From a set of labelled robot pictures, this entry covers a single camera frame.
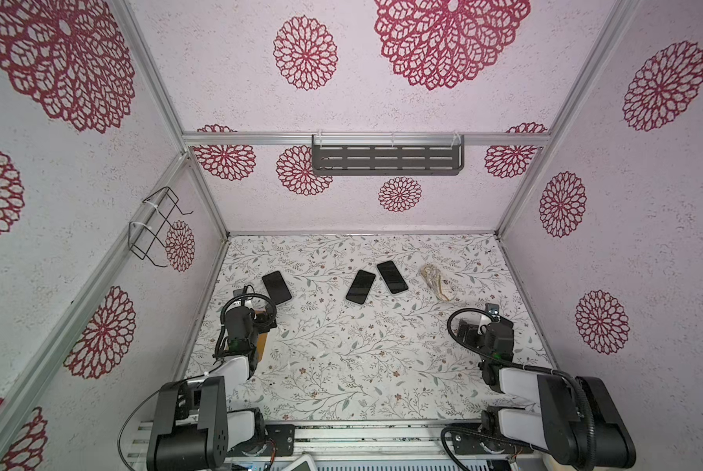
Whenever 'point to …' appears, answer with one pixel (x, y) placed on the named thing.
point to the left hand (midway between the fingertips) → (256, 309)
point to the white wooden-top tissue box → (261, 340)
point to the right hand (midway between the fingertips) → (477, 320)
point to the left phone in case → (276, 287)
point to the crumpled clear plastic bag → (442, 288)
